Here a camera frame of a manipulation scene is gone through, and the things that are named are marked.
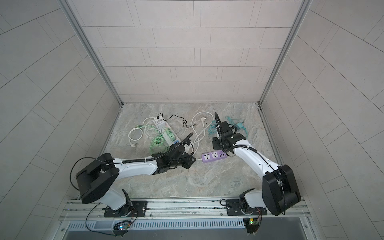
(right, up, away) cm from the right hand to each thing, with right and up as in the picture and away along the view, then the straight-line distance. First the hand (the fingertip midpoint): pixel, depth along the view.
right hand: (215, 143), depth 86 cm
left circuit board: (-43, -32, -22) cm, 57 cm away
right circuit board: (+15, -34, -18) cm, 41 cm away
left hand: (-10, -8, -3) cm, 13 cm away
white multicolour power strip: (-28, +2, +7) cm, 29 cm away
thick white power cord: (-51, -2, +5) cm, 51 cm away
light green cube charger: (-28, +6, +7) cm, 30 cm away
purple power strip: (-1, -8, +1) cm, 8 cm away
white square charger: (-34, +9, +10) cm, 37 cm away
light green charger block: (-26, +3, +4) cm, 26 cm away
